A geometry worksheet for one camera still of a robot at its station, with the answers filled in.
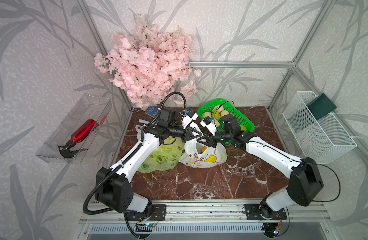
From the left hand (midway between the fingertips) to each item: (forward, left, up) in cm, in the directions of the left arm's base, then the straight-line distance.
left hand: (200, 135), depth 72 cm
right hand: (+2, 0, -5) cm, 6 cm away
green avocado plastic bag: (-1, +20, -23) cm, 30 cm away
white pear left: (+32, -6, -20) cm, 39 cm away
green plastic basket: (+27, -31, -20) cm, 46 cm away
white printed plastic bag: (-8, +1, -4) cm, 9 cm away
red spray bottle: (-4, +52, +7) cm, 53 cm away
